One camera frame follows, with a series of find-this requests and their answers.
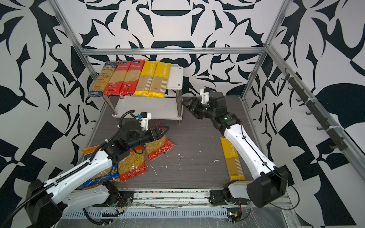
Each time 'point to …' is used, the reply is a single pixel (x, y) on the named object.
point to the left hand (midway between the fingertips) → (166, 126)
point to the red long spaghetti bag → (116, 82)
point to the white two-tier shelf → (169, 108)
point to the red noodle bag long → (132, 78)
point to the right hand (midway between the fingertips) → (183, 103)
